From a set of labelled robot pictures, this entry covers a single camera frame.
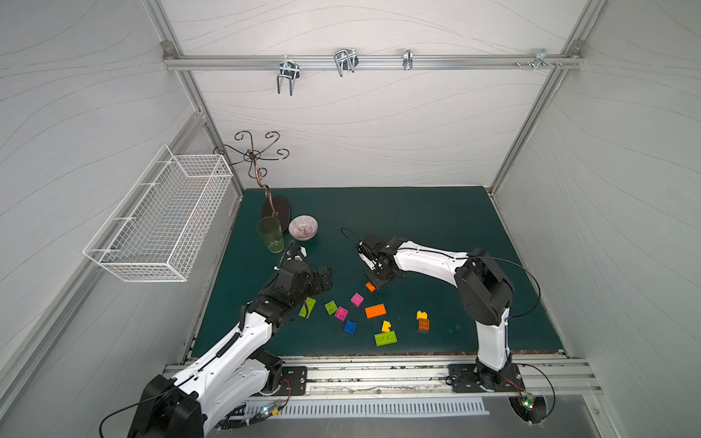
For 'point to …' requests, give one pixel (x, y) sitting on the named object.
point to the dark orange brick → (423, 324)
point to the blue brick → (350, 327)
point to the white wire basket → (159, 227)
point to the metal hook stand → (273, 205)
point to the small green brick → (331, 307)
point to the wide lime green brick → (385, 338)
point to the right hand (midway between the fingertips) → (378, 276)
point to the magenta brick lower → (341, 313)
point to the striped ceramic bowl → (303, 227)
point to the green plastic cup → (270, 228)
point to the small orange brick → (371, 287)
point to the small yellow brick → (385, 327)
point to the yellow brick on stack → (421, 315)
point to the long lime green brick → (310, 305)
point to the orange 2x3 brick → (375, 310)
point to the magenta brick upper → (357, 299)
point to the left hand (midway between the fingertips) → (321, 273)
